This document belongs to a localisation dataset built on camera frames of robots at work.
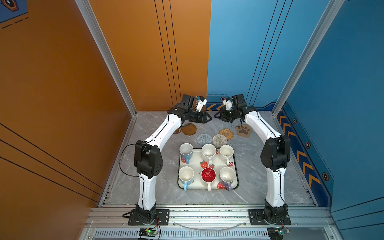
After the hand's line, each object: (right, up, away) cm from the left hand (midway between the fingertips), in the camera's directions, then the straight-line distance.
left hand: (210, 117), depth 86 cm
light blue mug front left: (-14, -34, 0) cm, 36 cm away
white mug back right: (+10, -21, +4) cm, 24 cm away
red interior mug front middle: (-1, -34, -1) cm, 34 cm away
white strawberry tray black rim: (-7, -28, +5) cm, 30 cm away
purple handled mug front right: (+10, -34, +1) cm, 36 cm away
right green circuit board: (+30, -56, -15) cm, 66 cm away
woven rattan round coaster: (+15, -10, +22) cm, 29 cm away
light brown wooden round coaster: (-13, -8, +23) cm, 28 cm away
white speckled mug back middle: (-1, -21, +9) cm, 23 cm away
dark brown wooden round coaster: (-21, -9, +22) cm, 32 cm away
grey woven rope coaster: (-2, -14, +17) cm, 22 cm away
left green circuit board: (-31, -56, -15) cm, 66 cm away
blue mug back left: (-14, -20, +6) cm, 26 cm away
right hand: (+4, +1, +8) cm, 9 cm away
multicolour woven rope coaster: (+8, -15, +17) cm, 24 cm away
